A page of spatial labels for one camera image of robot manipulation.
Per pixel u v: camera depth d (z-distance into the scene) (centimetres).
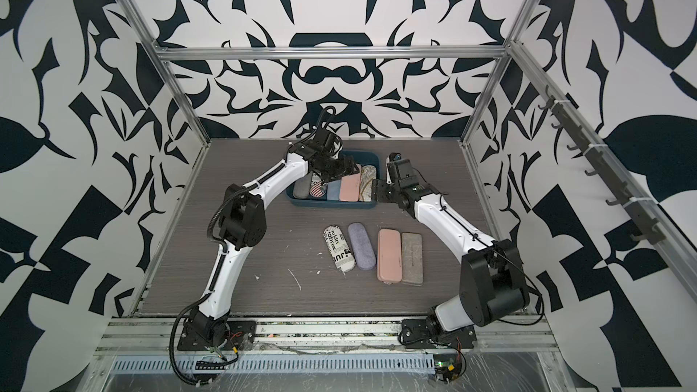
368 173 102
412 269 83
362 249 87
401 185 67
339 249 87
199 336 67
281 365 78
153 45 89
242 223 61
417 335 74
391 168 70
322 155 82
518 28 85
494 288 43
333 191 99
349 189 97
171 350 70
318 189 100
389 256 83
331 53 99
